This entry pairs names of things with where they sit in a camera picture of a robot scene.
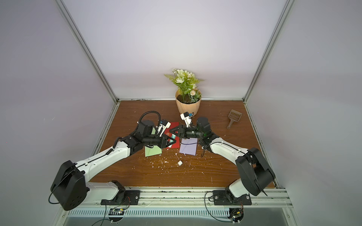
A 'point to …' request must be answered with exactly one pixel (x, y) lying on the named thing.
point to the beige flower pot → (189, 103)
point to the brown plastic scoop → (234, 116)
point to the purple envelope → (188, 146)
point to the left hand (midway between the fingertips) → (175, 140)
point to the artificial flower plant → (186, 82)
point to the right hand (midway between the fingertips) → (171, 127)
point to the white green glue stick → (173, 136)
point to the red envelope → (168, 132)
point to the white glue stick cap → (180, 163)
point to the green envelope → (155, 150)
